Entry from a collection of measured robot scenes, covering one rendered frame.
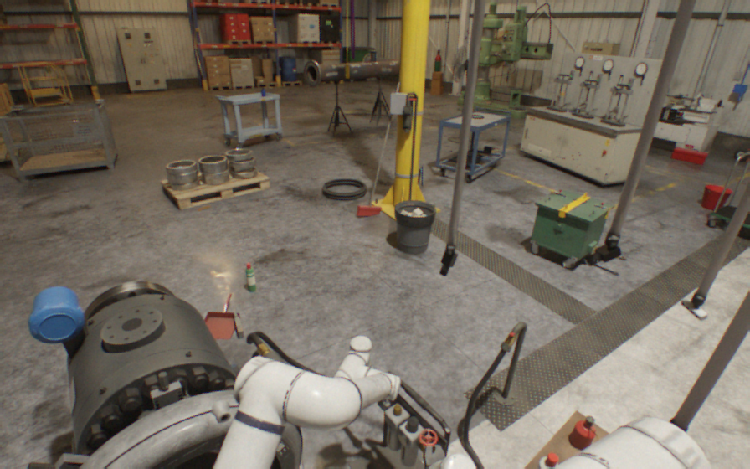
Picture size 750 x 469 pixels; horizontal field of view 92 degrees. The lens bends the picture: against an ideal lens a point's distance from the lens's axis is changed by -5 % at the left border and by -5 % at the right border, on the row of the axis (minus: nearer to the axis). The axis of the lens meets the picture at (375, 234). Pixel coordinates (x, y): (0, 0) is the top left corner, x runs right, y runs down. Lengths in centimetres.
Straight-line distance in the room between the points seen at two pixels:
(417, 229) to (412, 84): 154
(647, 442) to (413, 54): 390
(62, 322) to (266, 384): 101
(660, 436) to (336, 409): 59
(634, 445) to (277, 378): 68
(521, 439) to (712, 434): 111
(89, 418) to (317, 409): 89
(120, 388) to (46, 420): 140
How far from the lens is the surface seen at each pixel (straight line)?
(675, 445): 65
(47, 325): 178
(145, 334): 163
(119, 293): 211
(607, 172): 632
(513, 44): 1152
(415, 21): 419
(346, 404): 94
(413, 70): 420
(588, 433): 182
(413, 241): 365
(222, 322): 307
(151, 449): 123
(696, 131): 966
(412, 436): 174
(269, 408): 95
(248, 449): 96
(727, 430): 307
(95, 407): 159
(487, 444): 235
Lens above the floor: 189
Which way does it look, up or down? 28 degrees down
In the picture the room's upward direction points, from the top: 1 degrees clockwise
